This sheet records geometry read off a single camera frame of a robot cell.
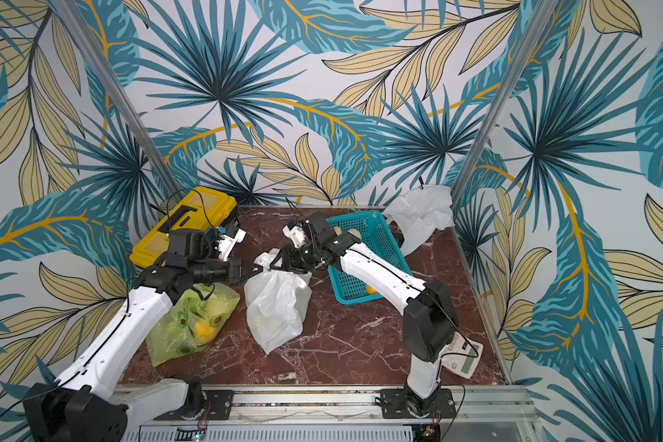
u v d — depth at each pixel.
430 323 0.46
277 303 0.72
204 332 0.80
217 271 0.64
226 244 0.67
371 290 0.92
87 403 0.37
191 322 0.80
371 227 1.07
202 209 0.99
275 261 0.75
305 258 0.69
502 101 0.85
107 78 0.79
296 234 0.75
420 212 1.07
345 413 0.73
